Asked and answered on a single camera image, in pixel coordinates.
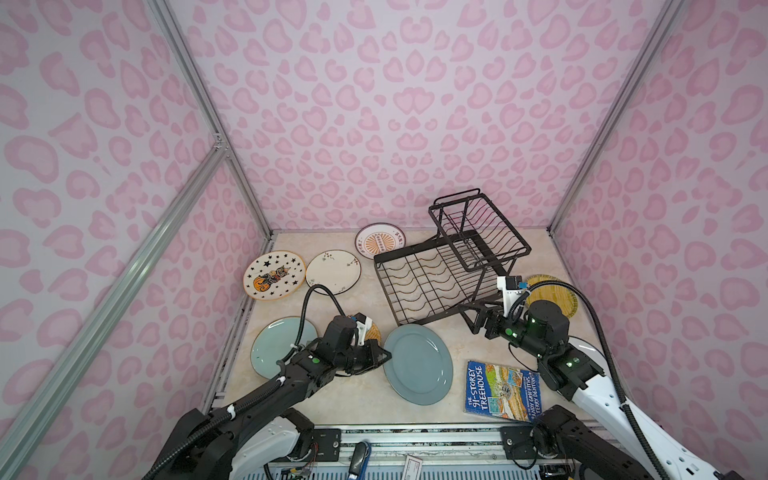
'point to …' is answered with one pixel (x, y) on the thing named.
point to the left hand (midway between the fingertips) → (394, 352)
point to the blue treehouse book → (502, 392)
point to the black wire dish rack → (474, 244)
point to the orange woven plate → (374, 334)
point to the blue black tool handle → (359, 459)
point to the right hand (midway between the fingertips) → (470, 305)
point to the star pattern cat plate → (273, 275)
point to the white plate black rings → (589, 350)
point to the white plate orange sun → (376, 238)
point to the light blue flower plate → (276, 340)
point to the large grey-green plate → (420, 369)
